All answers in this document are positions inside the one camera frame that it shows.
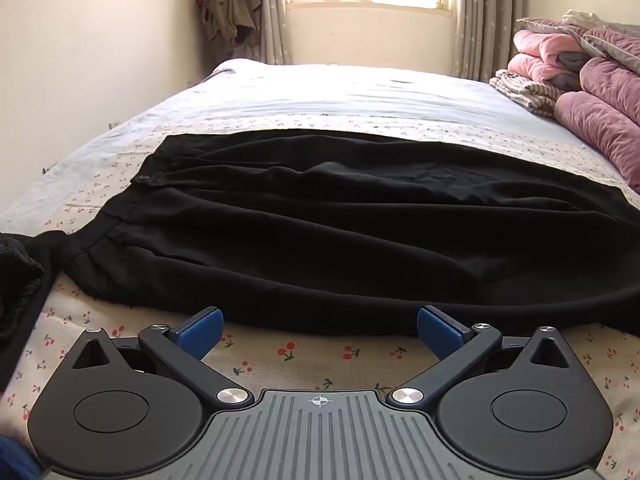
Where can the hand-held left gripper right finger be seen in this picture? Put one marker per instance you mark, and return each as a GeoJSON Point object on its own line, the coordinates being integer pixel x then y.
{"type": "Point", "coordinates": [440, 330]}

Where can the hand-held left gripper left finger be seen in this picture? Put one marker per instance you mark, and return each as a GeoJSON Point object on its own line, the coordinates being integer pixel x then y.
{"type": "Point", "coordinates": [202, 332]}

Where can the black pants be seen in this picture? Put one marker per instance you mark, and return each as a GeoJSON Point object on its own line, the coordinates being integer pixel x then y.
{"type": "Point", "coordinates": [325, 220]}

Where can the black knit garment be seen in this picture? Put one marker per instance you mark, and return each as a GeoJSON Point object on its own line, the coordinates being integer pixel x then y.
{"type": "Point", "coordinates": [20, 280]}

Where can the person's blue clothing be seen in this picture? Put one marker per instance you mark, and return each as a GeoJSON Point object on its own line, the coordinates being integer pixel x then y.
{"type": "Point", "coordinates": [15, 460]}

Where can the striped folded blanket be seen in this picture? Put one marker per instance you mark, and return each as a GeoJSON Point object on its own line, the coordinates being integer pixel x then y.
{"type": "Point", "coordinates": [525, 90]}

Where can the plain pale blue bed sheet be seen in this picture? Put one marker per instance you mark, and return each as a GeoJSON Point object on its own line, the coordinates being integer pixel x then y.
{"type": "Point", "coordinates": [350, 90]}

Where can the mauve quilt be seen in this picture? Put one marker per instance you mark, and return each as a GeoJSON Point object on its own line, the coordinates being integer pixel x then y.
{"type": "Point", "coordinates": [600, 120]}

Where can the pink fleece blanket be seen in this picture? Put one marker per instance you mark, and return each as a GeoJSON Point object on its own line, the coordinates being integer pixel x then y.
{"type": "Point", "coordinates": [535, 55]}

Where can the grey folded cloth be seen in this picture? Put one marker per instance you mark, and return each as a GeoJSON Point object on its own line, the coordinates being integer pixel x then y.
{"type": "Point", "coordinates": [567, 67]}

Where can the patterned beige curtain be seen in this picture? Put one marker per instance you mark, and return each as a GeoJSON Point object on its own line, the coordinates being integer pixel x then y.
{"type": "Point", "coordinates": [275, 10]}
{"type": "Point", "coordinates": [482, 20]}

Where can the olive hanging garment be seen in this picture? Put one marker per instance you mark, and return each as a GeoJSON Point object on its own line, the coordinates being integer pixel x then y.
{"type": "Point", "coordinates": [225, 20]}

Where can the grey and mauve comforter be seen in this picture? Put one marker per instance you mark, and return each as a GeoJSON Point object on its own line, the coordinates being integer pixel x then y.
{"type": "Point", "coordinates": [600, 40]}

